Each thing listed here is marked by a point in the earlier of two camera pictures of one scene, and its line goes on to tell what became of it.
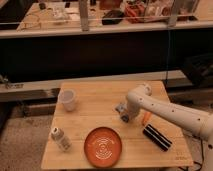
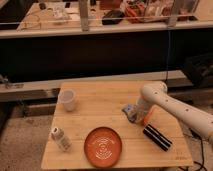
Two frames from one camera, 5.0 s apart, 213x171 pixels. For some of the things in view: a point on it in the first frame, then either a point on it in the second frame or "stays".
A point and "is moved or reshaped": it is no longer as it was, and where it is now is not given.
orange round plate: x=102 y=147 stays
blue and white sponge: x=121 y=107 is moved or reshaped
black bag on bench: x=112 y=17 stays
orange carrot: x=146 y=116 stays
